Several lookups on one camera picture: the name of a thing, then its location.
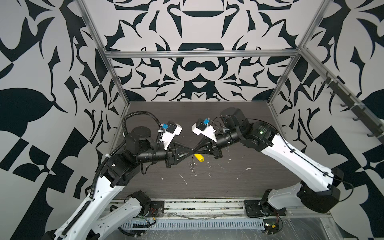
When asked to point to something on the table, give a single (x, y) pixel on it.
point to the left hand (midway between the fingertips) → (192, 148)
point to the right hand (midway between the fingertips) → (195, 150)
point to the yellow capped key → (200, 157)
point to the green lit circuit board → (271, 225)
